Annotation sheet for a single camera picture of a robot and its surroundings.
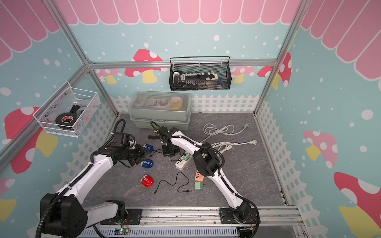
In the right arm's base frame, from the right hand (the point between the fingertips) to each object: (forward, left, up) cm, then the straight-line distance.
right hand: (168, 155), depth 96 cm
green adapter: (-4, -12, +7) cm, 15 cm away
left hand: (-7, +8, +12) cm, 16 cm away
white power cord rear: (+21, -28, 0) cm, 35 cm away
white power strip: (-5, -9, +2) cm, 10 cm away
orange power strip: (-15, -19, +1) cm, 25 cm away
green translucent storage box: (+24, -2, +19) cm, 31 cm away
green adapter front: (-20, -19, +1) cm, 27 cm away
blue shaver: (+5, +13, +3) cm, 15 cm away
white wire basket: (+8, +47, +34) cm, 59 cm away
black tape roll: (+1, +44, +35) cm, 56 cm away
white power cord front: (+5, -35, +2) cm, 35 cm away
